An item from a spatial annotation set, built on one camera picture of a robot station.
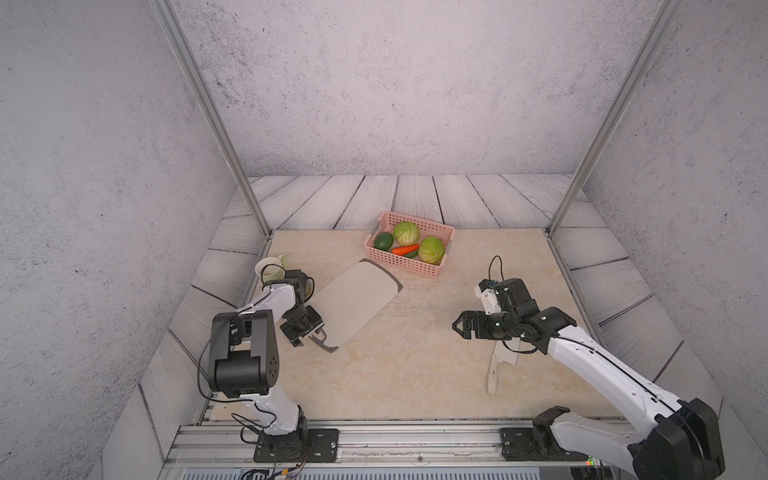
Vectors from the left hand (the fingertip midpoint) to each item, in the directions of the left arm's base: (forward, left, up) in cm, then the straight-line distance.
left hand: (317, 332), depth 92 cm
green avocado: (+34, -20, +4) cm, 40 cm away
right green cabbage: (+26, -37, +7) cm, 46 cm away
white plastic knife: (-16, -48, +20) cm, 54 cm away
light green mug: (+8, +9, +22) cm, 25 cm away
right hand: (-6, -43, +12) cm, 45 cm away
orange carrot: (+31, -29, +2) cm, 42 cm away
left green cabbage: (+35, -29, +6) cm, 46 cm away
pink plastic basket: (+44, -21, +4) cm, 49 cm away
